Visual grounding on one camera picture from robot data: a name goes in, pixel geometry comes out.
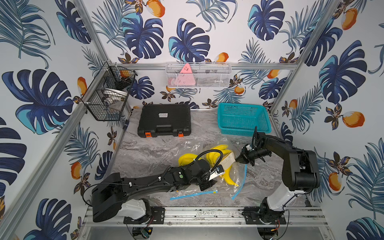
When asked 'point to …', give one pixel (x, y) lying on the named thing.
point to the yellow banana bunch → (213, 158)
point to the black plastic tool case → (166, 119)
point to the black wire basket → (106, 98)
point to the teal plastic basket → (239, 119)
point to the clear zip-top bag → (220, 153)
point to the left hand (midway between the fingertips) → (215, 175)
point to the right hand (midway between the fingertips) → (235, 160)
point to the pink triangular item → (186, 77)
